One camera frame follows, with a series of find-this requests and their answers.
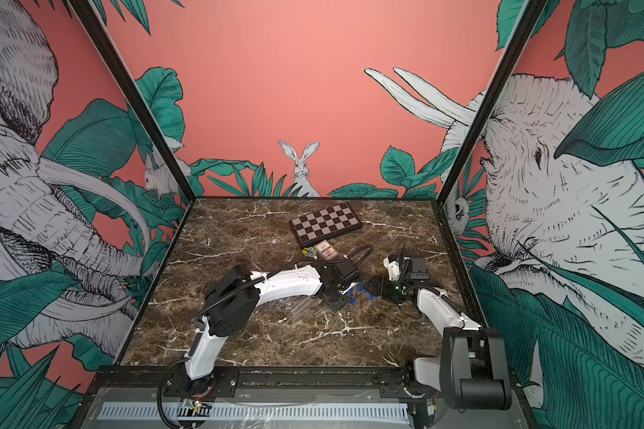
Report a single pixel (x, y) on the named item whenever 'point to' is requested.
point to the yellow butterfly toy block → (309, 252)
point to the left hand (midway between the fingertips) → (340, 297)
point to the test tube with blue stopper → (308, 304)
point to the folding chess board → (324, 224)
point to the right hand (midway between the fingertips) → (370, 283)
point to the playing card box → (326, 250)
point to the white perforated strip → (261, 411)
